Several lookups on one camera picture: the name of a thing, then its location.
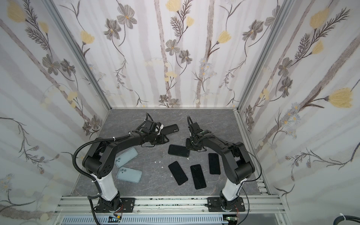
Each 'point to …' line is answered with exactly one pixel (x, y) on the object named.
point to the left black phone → (177, 173)
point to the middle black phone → (198, 178)
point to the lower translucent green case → (129, 174)
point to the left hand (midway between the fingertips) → (166, 137)
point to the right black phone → (214, 163)
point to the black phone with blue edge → (178, 150)
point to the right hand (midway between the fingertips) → (185, 143)
